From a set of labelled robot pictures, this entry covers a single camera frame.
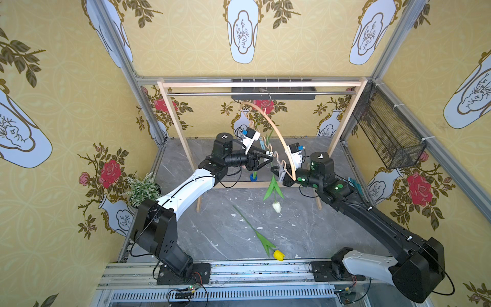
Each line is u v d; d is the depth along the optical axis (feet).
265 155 2.32
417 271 1.24
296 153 2.12
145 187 2.56
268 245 2.61
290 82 3.03
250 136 2.17
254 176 2.87
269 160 2.32
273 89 3.03
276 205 2.43
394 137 2.76
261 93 2.96
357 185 3.21
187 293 2.34
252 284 2.36
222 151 2.02
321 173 1.87
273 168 2.35
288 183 2.10
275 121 3.83
